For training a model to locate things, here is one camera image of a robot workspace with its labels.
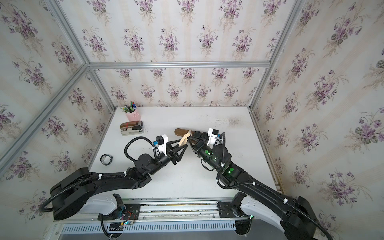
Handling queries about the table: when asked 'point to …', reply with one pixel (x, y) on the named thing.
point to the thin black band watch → (102, 158)
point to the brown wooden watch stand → (182, 132)
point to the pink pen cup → (134, 116)
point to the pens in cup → (129, 109)
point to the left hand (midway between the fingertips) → (185, 143)
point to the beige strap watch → (184, 139)
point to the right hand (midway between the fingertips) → (189, 138)
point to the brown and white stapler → (131, 128)
